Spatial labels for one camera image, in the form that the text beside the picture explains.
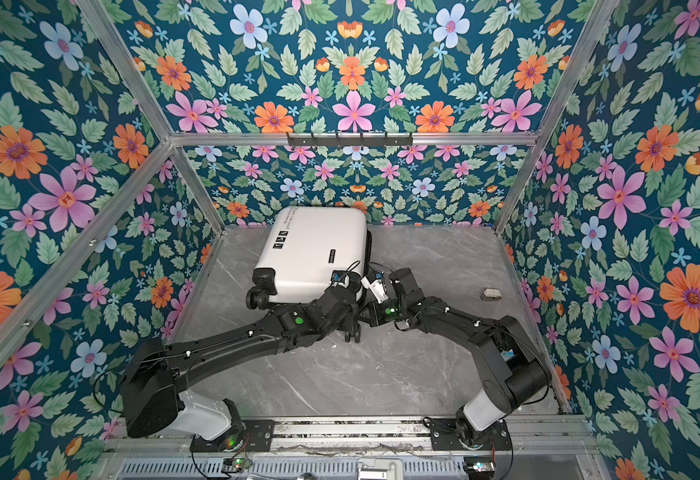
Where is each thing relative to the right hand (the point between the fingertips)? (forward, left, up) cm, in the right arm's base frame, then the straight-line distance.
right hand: (356, 314), depth 84 cm
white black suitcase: (+14, +15, +11) cm, 24 cm away
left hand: (-1, -1, +6) cm, 6 cm away
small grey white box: (+11, -44, -7) cm, 45 cm away
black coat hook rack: (+46, +2, +27) cm, 54 cm away
